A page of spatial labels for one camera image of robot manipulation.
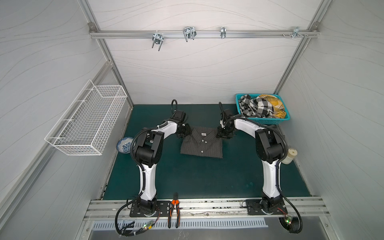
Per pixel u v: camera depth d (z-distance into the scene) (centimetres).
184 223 70
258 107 103
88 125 69
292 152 82
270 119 101
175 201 75
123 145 92
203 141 96
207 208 75
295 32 77
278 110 104
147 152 55
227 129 87
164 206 74
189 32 77
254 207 73
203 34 78
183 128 88
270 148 56
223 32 79
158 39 80
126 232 68
